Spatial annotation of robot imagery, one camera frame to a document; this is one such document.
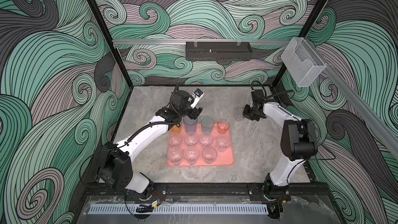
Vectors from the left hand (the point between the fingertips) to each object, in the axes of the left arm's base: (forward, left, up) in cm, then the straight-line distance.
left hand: (197, 101), depth 81 cm
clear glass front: (-13, +3, -18) cm, 22 cm away
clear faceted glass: (-12, -16, -22) cm, 30 cm away
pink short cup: (-2, -17, -21) cm, 27 cm away
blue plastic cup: (-7, +3, -13) cm, 15 cm away
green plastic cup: (-4, -6, -16) cm, 18 cm away
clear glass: (-12, +13, -19) cm, 26 cm away
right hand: (+3, -30, -17) cm, 34 cm away
